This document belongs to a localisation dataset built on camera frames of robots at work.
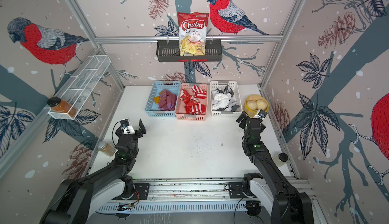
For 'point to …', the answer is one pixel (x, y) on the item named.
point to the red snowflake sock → (185, 97)
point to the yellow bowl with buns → (252, 104)
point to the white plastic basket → (234, 85)
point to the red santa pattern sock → (197, 108)
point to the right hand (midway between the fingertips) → (249, 114)
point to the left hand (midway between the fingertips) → (134, 118)
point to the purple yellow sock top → (166, 100)
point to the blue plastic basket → (151, 108)
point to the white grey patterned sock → (227, 89)
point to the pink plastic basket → (180, 113)
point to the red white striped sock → (198, 92)
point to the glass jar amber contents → (107, 148)
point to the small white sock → (224, 103)
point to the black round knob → (283, 157)
